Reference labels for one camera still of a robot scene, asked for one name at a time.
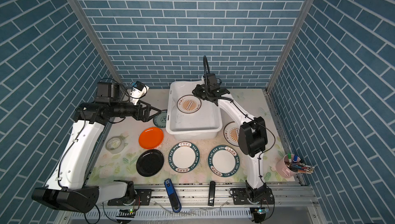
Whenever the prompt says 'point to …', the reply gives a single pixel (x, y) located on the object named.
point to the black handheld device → (212, 193)
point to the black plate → (149, 162)
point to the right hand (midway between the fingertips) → (192, 90)
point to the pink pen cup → (282, 169)
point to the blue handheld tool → (174, 200)
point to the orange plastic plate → (150, 137)
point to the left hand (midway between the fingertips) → (154, 108)
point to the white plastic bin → (190, 116)
